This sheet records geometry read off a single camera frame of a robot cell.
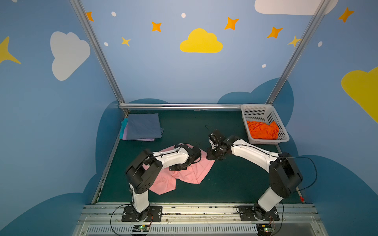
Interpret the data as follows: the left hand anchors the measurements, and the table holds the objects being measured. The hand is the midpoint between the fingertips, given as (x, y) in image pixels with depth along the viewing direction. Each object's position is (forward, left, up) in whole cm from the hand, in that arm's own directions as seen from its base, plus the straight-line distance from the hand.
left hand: (177, 168), depth 89 cm
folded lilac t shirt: (+21, +37, +3) cm, 42 cm away
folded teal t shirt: (+33, +43, 0) cm, 55 cm away
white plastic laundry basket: (+46, -68, +2) cm, 82 cm away
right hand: (+5, -20, +6) cm, 21 cm away
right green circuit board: (-30, -45, -3) cm, 54 cm away
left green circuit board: (-30, +16, -2) cm, 34 cm away
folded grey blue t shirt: (+30, +26, +4) cm, 40 cm away
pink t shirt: (-8, +6, 0) cm, 10 cm away
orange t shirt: (+28, -59, +3) cm, 66 cm away
